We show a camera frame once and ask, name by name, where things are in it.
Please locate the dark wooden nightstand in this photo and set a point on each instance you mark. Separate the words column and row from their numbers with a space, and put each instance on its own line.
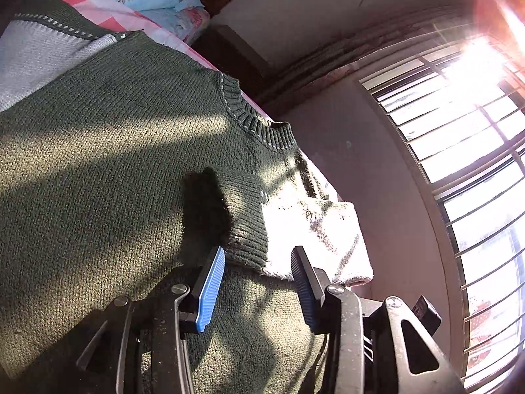
column 232, row 55

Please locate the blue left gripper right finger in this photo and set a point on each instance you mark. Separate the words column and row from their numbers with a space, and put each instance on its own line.
column 310, row 283

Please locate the barred window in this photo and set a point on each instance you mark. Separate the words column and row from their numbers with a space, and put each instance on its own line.
column 454, row 98

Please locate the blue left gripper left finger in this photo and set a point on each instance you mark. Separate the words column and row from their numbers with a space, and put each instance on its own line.
column 205, row 291

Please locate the green and white knit sweater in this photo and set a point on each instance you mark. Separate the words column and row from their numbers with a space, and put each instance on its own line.
column 123, row 162

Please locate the floral curtain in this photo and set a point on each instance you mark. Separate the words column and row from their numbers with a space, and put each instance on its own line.
column 341, row 58

